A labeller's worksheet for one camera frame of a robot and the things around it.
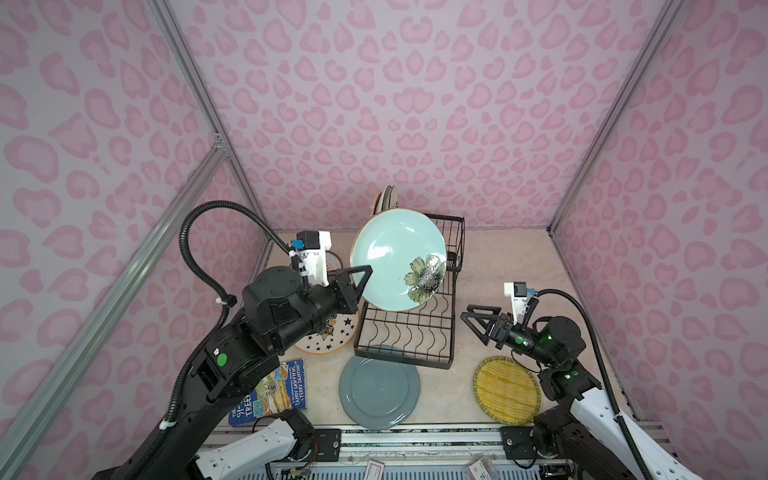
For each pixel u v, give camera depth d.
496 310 0.71
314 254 0.48
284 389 0.80
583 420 0.53
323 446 0.73
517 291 0.63
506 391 0.82
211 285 0.42
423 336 0.89
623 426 0.48
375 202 0.77
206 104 0.84
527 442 0.72
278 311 0.37
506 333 0.61
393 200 0.75
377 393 0.80
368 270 0.54
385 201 0.75
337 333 0.92
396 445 0.75
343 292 0.46
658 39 0.72
